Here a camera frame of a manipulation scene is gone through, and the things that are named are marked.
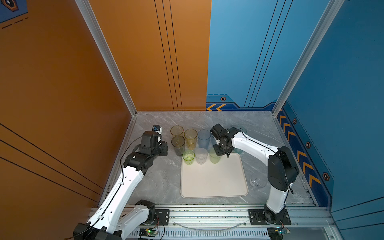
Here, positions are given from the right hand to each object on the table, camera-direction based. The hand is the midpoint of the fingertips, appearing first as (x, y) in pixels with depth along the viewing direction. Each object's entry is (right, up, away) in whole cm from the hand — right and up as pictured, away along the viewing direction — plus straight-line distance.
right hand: (219, 152), depth 89 cm
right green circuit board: (+25, -35, -19) cm, 47 cm away
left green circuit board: (-37, -35, -19) cm, 54 cm away
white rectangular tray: (+4, -17, +2) cm, 18 cm away
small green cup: (-19, -3, +3) cm, 19 cm away
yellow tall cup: (-17, +9, +7) cm, 21 cm away
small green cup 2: (-4, -3, -5) cm, 7 cm away
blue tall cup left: (-9, +9, 0) cm, 13 cm away
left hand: (-31, +7, -11) cm, 34 cm away
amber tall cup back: (-26, +13, +3) cm, 29 cm away
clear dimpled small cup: (-11, -2, +2) cm, 11 cm away
